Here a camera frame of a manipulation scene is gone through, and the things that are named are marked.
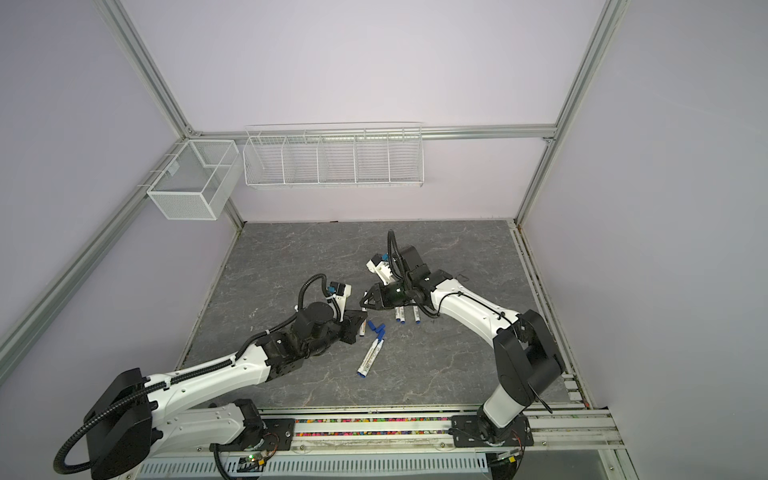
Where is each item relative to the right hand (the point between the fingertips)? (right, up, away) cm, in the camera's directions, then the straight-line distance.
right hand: (363, 306), depth 80 cm
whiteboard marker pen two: (+15, -5, +14) cm, 21 cm away
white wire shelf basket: (-13, +48, +22) cm, 55 cm away
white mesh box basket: (-60, +39, +22) cm, 74 cm away
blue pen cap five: (+4, -10, +11) cm, 15 cm away
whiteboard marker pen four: (0, -5, -3) cm, 6 cm away
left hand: (+1, -3, -2) cm, 3 cm away
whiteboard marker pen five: (+1, -16, +6) cm, 17 cm away
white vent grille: (-37, -37, -9) cm, 53 cm away
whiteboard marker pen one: (+10, -5, +14) cm, 18 cm away
